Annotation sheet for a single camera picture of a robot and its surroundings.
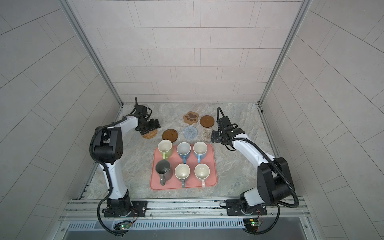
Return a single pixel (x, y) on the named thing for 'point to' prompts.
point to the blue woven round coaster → (190, 132)
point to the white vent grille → (142, 225)
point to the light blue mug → (200, 149)
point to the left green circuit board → (125, 226)
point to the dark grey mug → (163, 168)
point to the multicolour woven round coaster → (206, 135)
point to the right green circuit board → (251, 224)
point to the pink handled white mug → (202, 171)
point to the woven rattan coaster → (150, 134)
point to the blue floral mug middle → (183, 149)
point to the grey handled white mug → (182, 171)
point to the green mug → (165, 147)
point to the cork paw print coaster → (191, 117)
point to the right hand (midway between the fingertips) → (218, 137)
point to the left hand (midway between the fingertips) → (158, 124)
